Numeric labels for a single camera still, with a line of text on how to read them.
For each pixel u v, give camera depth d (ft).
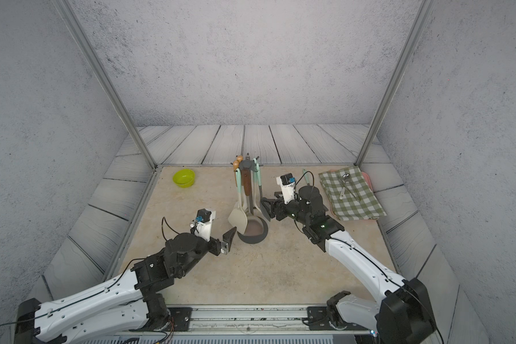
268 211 2.32
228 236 2.06
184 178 3.76
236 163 2.16
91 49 2.59
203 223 1.94
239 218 2.70
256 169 2.19
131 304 1.98
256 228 2.83
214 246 2.04
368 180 3.68
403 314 1.27
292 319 2.43
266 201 2.29
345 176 3.76
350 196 3.50
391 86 2.93
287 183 2.14
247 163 2.20
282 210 2.21
